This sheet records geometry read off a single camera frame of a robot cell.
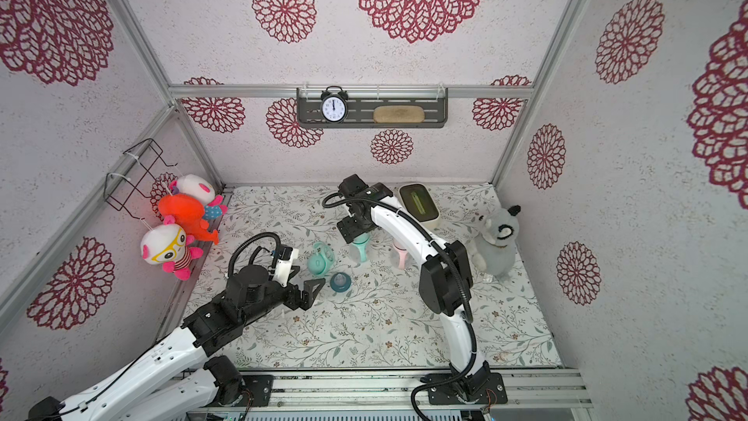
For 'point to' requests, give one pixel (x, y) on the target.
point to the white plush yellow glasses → (168, 245)
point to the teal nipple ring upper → (340, 282)
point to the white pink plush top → (195, 185)
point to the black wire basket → (139, 160)
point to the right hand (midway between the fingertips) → (357, 224)
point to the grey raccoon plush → (493, 247)
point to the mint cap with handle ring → (321, 259)
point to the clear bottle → (355, 253)
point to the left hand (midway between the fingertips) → (311, 276)
